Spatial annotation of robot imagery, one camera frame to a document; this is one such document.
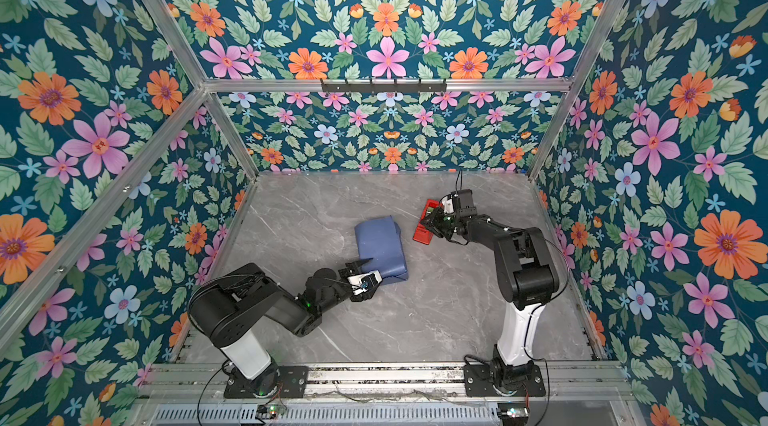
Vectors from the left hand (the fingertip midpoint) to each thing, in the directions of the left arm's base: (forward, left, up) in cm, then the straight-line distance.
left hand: (376, 261), depth 86 cm
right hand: (+15, -15, -2) cm, 22 cm away
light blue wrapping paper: (+8, -1, -2) cm, 8 cm away
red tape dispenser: (+11, -15, -4) cm, 19 cm away
